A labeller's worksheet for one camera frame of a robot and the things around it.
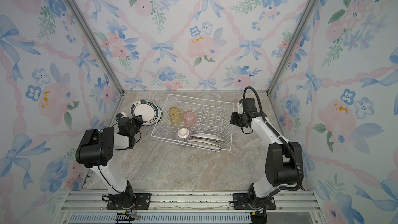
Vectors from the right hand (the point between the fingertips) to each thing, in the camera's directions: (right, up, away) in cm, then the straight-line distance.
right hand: (232, 118), depth 91 cm
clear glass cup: (-39, -6, -4) cm, 40 cm away
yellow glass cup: (-35, +1, +6) cm, 36 cm away
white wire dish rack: (-17, -5, +11) cm, 21 cm away
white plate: (-15, -8, -14) cm, 22 cm away
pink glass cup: (-25, -2, +4) cm, 26 cm away
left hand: (-56, +3, +6) cm, 56 cm away
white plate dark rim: (-48, +2, +12) cm, 50 cm away
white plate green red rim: (-53, +3, +12) cm, 55 cm away
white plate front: (-17, -11, -17) cm, 26 cm away
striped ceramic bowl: (-29, -8, -1) cm, 30 cm away
